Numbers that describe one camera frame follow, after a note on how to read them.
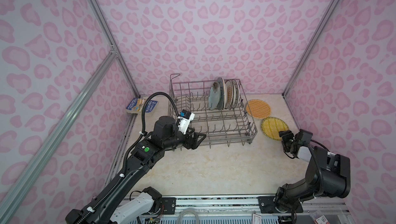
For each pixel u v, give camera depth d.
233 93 0.93
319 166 0.45
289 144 0.82
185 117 0.59
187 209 0.74
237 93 0.95
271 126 1.02
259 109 1.11
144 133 0.54
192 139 0.59
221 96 0.97
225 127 0.98
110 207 0.40
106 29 0.83
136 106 1.11
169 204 0.73
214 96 1.06
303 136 0.73
